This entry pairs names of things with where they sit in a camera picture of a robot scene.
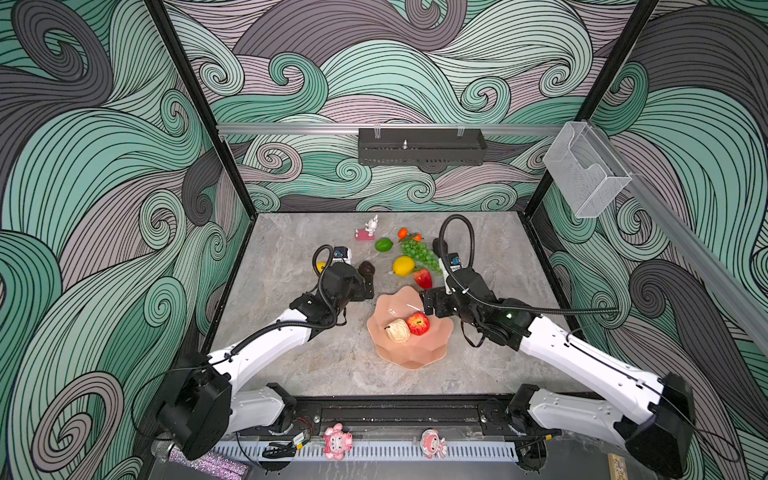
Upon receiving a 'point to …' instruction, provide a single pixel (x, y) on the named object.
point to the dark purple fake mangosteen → (366, 267)
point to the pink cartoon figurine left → (337, 442)
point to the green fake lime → (383, 244)
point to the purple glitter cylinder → (210, 463)
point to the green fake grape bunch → (424, 257)
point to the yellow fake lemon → (403, 266)
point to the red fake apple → (418, 323)
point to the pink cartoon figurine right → (432, 444)
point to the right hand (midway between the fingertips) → (434, 291)
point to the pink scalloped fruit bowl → (397, 304)
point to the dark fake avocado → (439, 245)
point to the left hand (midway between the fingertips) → (359, 273)
